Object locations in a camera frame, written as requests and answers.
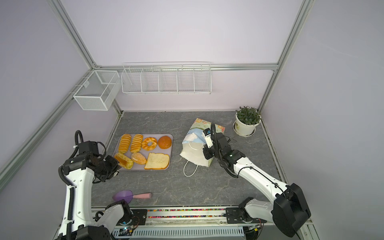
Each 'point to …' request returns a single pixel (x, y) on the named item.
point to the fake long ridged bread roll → (124, 162)
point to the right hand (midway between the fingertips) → (205, 146)
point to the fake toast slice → (157, 161)
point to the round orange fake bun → (164, 142)
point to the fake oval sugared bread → (138, 158)
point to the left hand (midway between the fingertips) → (120, 169)
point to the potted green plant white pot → (247, 118)
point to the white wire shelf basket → (167, 77)
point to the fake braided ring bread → (144, 143)
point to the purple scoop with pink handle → (128, 195)
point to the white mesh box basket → (99, 91)
